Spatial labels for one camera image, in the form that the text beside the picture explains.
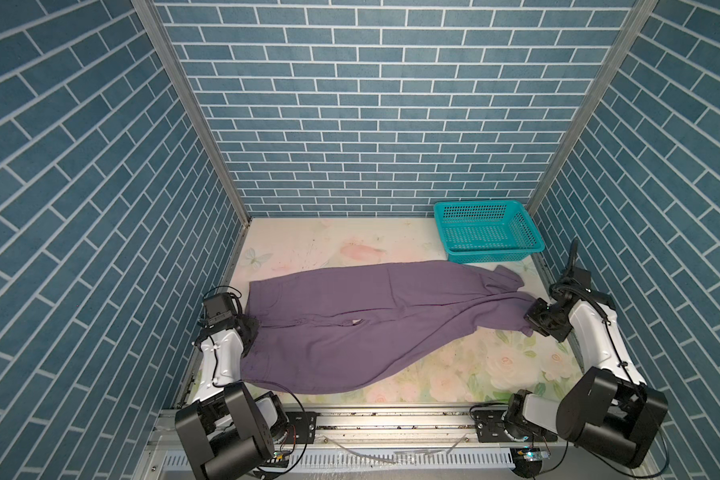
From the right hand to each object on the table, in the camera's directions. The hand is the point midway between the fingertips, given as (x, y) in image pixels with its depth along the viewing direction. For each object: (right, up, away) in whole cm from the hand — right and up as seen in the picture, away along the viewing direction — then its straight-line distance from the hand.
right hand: (532, 320), depth 82 cm
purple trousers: (-61, -5, +7) cm, 62 cm away
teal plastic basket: (-4, +26, +23) cm, 35 cm away
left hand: (-80, -3, +3) cm, 80 cm away
